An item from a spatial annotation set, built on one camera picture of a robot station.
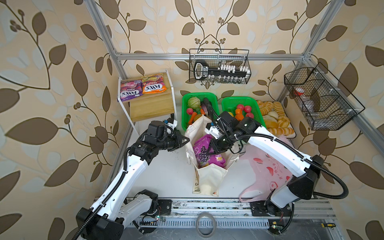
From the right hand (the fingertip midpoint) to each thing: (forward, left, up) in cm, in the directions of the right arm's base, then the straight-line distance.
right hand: (209, 154), depth 69 cm
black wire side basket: (+18, -59, +13) cm, 63 cm away
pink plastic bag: (-3, -36, -20) cm, 41 cm away
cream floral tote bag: (-8, +1, -14) cm, 16 cm away
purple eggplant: (+47, -1, -17) cm, 49 cm away
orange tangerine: (+42, -26, -18) cm, 53 cm away
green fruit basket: (+51, -21, -17) cm, 57 cm away
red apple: (+45, -34, -17) cm, 58 cm away
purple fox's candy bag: (+34, +41, +13) cm, 55 cm away
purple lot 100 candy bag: (+2, +4, 0) cm, 4 cm away
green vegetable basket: (+41, +13, -21) cm, 48 cm away
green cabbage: (+49, +7, -14) cm, 52 cm away
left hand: (+6, +9, +4) cm, 11 cm away
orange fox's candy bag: (+36, +29, +14) cm, 48 cm away
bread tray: (+33, -51, -17) cm, 63 cm away
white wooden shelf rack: (+29, +32, +11) cm, 45 cm away
